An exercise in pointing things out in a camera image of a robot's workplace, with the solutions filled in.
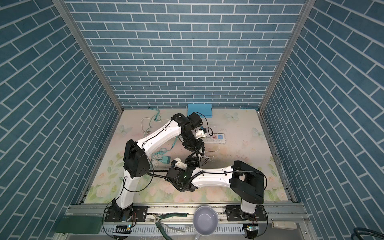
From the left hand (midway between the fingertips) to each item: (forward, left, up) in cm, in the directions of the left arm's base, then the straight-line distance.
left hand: (203, 154), depth 80 cm
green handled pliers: (-28, +22, -14) cm, 38 cm away
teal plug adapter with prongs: (+2, +22, -11) cm, 25 cm away
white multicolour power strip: (+18, -9, -11) cm, 23 cm away
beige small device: (-31, -38, -10) cm, 49 cm away
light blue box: (+45, -3, -12) cm, 47 cm away
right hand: (0, +2, -2) cm, 3 cm away
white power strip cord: (+38, +38, -15) cm, 56 cm away
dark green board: (-30, +58, -13) cm, 67 cm away
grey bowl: (-29, -1, -13) cm, 31 cm away
